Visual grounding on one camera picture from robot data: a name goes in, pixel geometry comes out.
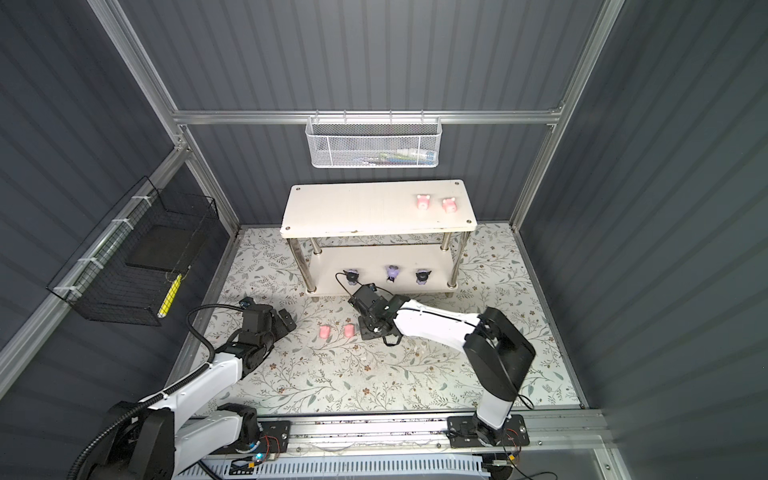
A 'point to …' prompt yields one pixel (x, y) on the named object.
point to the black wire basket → (126, 269)
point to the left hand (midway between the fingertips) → (277, 321)
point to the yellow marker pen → (170, 296)
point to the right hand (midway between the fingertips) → (372, 329)
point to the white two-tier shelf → (409, 236)
